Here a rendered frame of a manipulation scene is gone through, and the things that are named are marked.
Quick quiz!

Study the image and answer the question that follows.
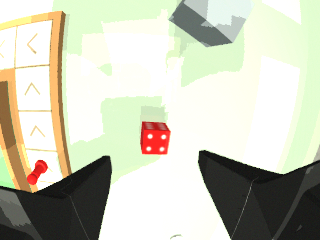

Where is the red die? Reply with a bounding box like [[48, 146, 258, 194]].
[[140, 121, 171, 155]]

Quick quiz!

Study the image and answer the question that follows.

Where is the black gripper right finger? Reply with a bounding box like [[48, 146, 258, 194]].
[[199, 151, 320, 240]]

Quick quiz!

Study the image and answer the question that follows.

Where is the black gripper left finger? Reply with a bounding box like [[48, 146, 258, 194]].
[[0, 155, 113, 240]]

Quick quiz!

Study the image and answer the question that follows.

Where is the red pawn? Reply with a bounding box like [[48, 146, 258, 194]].
[[27, 160, 48, 185]]

